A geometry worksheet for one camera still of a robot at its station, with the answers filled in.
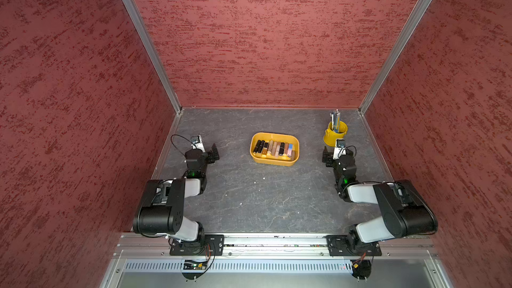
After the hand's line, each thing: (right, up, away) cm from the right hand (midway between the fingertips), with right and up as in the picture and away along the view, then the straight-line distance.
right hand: (334, 149), depth 92 cm
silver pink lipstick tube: (-30, 0, +9) cm, 31 cm away
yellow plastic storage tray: (-28, -6, +2) cm, 29 cm away
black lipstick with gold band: (-37, 0, +10) cm, 38 cm away
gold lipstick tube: (-28, 0, +8) cm, 29 cm away
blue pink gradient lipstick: (-20, -3, +8) cm, 22 cm away
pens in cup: (+2, +15, +5) cm, 16 cm away
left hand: (-62, 0, +1) cm, 62 cm away
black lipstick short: (-35, +1, +9) cm, 36 cm away
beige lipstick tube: (-19, -5, +6) cm, 20 cm away
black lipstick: (-24, -1, +8) cm, 26 cm away
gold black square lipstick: (-33, -1, +8) cm, 34 cm away
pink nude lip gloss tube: (-26, -1, +8) cm, 27 cm away
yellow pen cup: (+1, +5, +7) cm, 9 cm away
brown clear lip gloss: (-22, -1, +8) cm, 23 cm away
